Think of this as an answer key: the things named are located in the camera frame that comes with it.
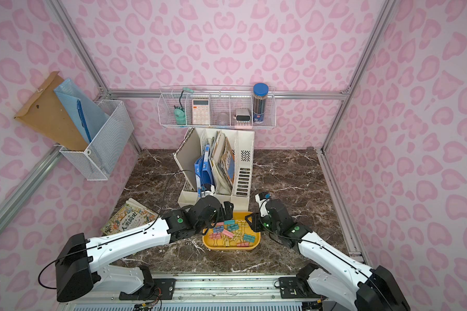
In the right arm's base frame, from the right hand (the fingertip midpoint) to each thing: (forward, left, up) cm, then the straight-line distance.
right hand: (247, 217), depth 80 cm
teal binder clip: (0, +6, -10) cm, 12 cm away
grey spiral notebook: (+26, +28, +9) cm, 39 cm away
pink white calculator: (+46, +23, +19) cm, 55 cm away
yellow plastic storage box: (-7, +12, -11) cm, 17 cm away
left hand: (+3, +8, +6) cm, 11 cm away
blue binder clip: (-2, +13, -8) cm, 15 cm away
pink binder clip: (-8, +2, -9) cm, 12 cm away
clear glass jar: (+44, +13, +16) cm, 48 cm away
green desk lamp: (+41, +32, +22) cm, 57 cm away
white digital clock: (+39, +2, +21) cm, 44 cm away
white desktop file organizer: (+34, +3, +10) cm, 35 cm away
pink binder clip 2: (-4, +9, -8) cm, 12 cm away
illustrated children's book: (+4, +55, -10) cm, 56 cm away
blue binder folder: (+16, +19, +10) cm, 27 cm away
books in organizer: (+22, +11, +11) cm, 27 cm away
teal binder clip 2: (-6, -1, -8) cm, 10 cm away
